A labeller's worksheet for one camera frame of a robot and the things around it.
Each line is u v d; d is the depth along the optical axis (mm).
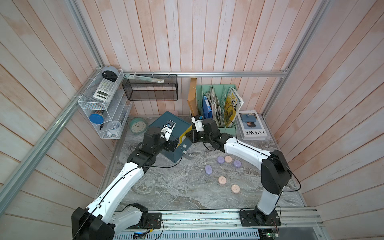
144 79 906
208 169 886
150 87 1071
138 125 1040
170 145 668
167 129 635
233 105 1012
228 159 936
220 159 940
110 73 801
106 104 746
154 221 730
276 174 469
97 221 370
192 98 837
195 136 755
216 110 957
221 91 1067
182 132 825
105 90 776
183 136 821
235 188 820
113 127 815
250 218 733
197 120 762
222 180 857
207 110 945
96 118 762
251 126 1077
